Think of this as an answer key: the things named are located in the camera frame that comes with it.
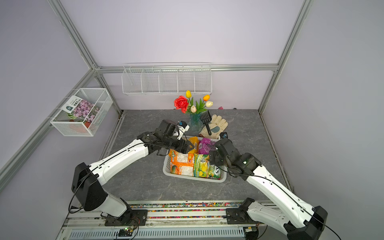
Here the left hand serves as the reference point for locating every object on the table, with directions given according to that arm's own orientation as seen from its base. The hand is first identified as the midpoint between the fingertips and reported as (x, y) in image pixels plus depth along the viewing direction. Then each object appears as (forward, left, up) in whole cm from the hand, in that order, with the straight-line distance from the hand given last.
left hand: (188, 145), depth 78 cm
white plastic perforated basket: (-7, +13, -12) cm, 19 cm away
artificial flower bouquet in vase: (+14, -1, +16) cm, 21 cm away
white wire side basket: (+11, +59, +10) cm, 61 cm away
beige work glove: (+26, -21, -18) cm, 38 cm away
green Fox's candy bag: (-10, -7, -8) cm, 14 cm away
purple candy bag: (+4, -10, -7) cm, 13 cm away
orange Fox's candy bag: (-6, +4, -9) cm, 12 cm away
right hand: (-5, -15, 0) cm, 16 cm away
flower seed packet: (+16, +52, +15) cm, 56 cm away
